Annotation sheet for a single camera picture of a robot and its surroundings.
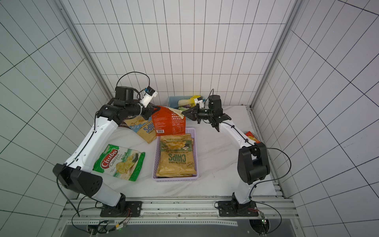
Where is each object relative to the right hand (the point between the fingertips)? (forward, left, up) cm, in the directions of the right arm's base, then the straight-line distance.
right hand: (177, 114), depth 76 cm
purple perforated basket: (+6, -5, -23) cm, 24 cm away
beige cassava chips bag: (+2, +6, -8) cm, 10 cm away
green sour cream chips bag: (-13, +1, -25) cm, 28 cm away
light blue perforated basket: (+38, +11, -26) cm, 47 cm away
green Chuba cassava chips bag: (-17, +37, -28) cm, 49 cm away
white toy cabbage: (+33, +2, -23) cm, 41 cm away
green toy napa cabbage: (+24, +1, -21) cm, 32 cm away
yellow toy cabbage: (+33, -6, -21) cm, 40 cm away
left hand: (0, +11, +2) cm, 11 cm away
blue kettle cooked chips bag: (+9, +27, -26) cm, 39 cm away
